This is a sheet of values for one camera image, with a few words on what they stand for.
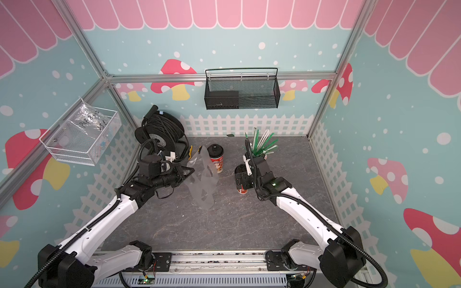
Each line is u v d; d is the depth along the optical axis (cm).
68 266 38
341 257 39
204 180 83
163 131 92
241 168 83
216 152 91
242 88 94
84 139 72
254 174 59
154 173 61
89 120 73
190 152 112
